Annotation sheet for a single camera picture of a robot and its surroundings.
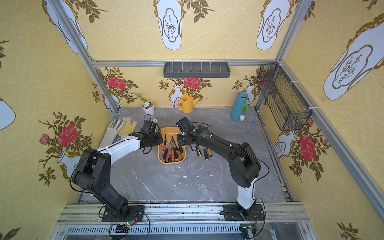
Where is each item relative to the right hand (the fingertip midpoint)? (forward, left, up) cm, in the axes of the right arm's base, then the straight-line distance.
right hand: (185, 136), depth 90 cm
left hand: (+1, +19, -4) cm, 20 cm away
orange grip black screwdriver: (-4, -15, -10) cm, 19 cm away
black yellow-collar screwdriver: (-6, -9, -10) cm, 14 cm away
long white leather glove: (+8, +54, -11) cm, 56 cm away
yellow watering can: (+31, +2, -2) cm, 31 cm away
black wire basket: (+12, -52, +21) cm, 57 cm away
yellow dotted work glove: (+12, +44, -11) cm, 47 cm away
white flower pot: (+23, +28, +1) cm, 36 cm away
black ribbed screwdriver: (-6, -13, -11) cm, 18 cm away
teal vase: (+24, -34, +4) cm, 42 cm away
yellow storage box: (-7, +9, -8) cm, 14 cm away
